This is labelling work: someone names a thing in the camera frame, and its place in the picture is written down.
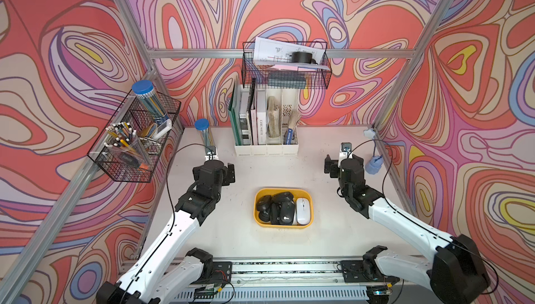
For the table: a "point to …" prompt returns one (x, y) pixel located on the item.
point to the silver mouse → (303, 211)
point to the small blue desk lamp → (375, 164)
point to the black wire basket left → (152, 134)
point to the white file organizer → (269, 122)
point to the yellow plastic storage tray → (296, 193)
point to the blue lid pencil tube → (202, 125)
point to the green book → (235, 115)
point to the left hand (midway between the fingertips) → (220, 165)
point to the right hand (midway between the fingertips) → (340, 160)
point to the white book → (261, 117)
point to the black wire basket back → (258, 77)
